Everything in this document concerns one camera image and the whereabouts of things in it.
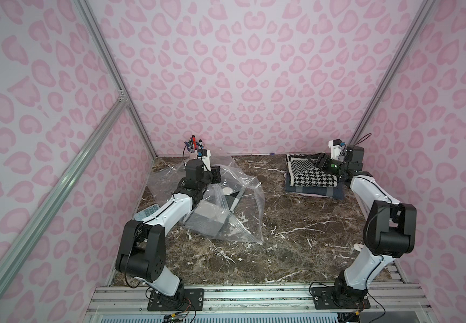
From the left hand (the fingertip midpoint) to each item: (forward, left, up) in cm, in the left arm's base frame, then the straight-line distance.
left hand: (220, 164), depth 88 cm
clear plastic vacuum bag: (-17, -11, -21) cm, 29 cm away
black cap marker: (+24, +13, -8) cm, 29 cm away
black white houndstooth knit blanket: (+5, -40, -12) cm, 42 cm away
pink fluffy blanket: (-4, -44, -20) cm, 48 cm away
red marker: (+24, +17, -9) cm, 31 cm away
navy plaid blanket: (-5, -54, -16) cm, 57 cm away
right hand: (+4, -40, 0) cm, 40 cm away
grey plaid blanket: (-18, +5, -15) cm, 24 cm away
